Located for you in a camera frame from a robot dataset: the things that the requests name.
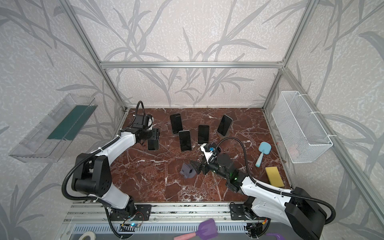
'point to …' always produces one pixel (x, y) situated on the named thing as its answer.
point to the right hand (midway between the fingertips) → (196, 151)
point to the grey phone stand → (187, 171)
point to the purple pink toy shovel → (207, 230)
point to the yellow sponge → (274, 177)
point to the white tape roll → (92, 235)
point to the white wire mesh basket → (301, 137)
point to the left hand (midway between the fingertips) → (156, 128)
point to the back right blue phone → (224, 125)
